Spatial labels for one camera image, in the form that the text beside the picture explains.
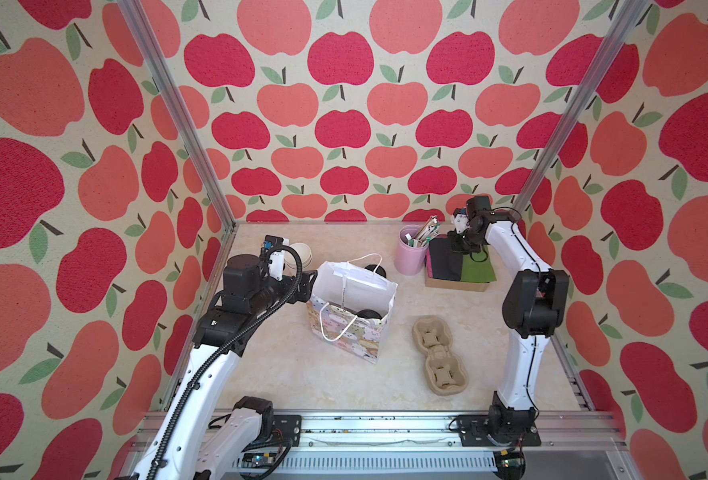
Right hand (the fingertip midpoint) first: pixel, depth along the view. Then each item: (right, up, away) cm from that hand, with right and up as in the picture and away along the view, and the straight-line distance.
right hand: (457, 248), depth 98 cm
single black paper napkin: (-3, -5, +1) cm, 6 cm away
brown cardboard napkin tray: (0, -12, +1) cm, 12 cm away
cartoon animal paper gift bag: (-36, -19, -7) cm, 41 cm away
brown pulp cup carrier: (-9, -34, -17) cm, 40 cm away
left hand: (-47, -6, -27) cm, 54 cm away
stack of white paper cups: (-50, -2, -3) cm, 50 cm away
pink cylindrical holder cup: (-15, -4, +3) cm, 16 cm away
